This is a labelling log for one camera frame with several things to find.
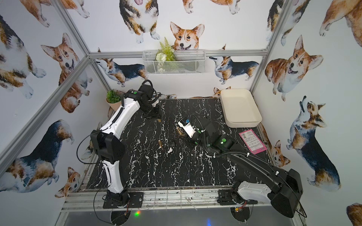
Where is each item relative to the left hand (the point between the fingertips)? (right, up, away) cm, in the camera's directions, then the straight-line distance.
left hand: (163, 115), depth 86 cm
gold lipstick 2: (-3, -19, +7) cm, 20 cm away
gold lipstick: (+11, -8, -16) cm, 21 cm away
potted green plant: (-40, +11, +18) cm, 45 cm away
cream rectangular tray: (+57, +5, +28) cm, 63 cm away
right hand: (+11, -10, -15) cm, 21 cm away
